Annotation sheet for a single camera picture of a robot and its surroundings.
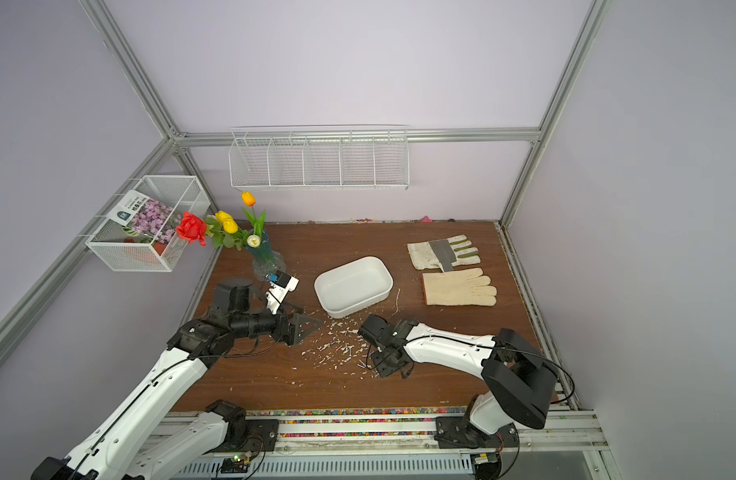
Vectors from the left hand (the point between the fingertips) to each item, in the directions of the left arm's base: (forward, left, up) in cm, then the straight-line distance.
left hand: (309, 319), depth 72 cm
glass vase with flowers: (+22, +16, +7) cm, 28 cm away
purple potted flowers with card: (+23, +40, +14) cm, 48 cm away
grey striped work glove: (+34, -44, -21) cm, 59 cm away
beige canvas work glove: (+17, -48, -19) cm, 55 cm away
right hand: (-5, -19, -19) cm, 27 cm away
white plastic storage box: (+22, -10, -21) cm, 32 cm away
